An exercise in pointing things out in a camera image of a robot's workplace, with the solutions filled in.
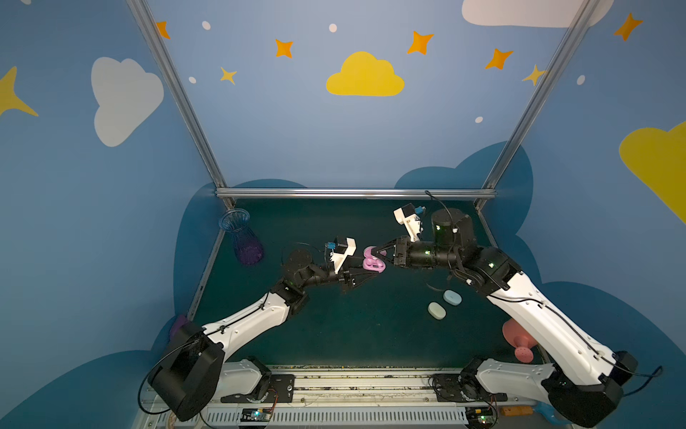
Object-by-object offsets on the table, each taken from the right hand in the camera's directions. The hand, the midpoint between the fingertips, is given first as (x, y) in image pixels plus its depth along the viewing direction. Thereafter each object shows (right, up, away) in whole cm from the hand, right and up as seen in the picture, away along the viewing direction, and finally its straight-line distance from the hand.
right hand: (378, 249), depth 63 cm
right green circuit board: (+29, -46, +9) cm, 55 cm away
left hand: (0, -5, +4) cm, 7 cm away
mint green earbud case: (+23, -23, +25) cm, 41 cm away
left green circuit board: (-32, -45, +8) cm, 56 cm away
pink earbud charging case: (-1, -4, +4) cm, 5 cm away
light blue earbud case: (+29, -19, +27) cm, 44 cm away
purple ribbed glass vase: (-46, -3, +40) cm, 61 cm away
